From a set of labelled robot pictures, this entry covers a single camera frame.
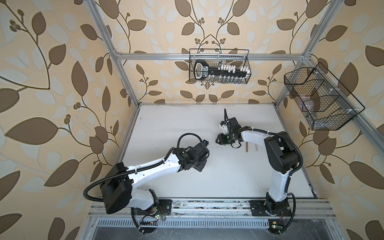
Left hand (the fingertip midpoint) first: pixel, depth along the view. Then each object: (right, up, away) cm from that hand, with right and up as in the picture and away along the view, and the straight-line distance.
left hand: (200, 159), depth 81 cm
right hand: (+13, +7, +18) cm, 24 cm away
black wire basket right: (+63, +28, -7) cm, 69 cm away
